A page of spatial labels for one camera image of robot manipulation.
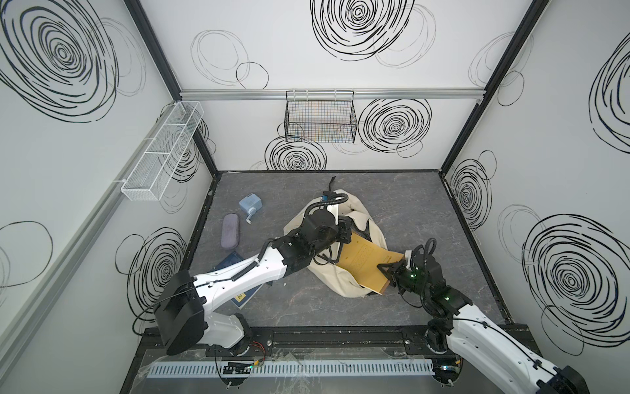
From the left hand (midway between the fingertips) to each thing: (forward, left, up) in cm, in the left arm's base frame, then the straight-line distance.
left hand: (356, 219), depth 73 cm
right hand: (-9, -8, -17) cm, 20 cm away
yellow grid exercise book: (-3, -4, -21) cm, 21 cm away
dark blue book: (-17, +36, -25) cm, 47 cm away
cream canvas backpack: (+3, -1, -2) cm, 4 cm away
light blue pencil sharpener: (+21, +40, -21) cm, 50 cm away
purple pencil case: (+7, +46, -23) cm, 52 cm away
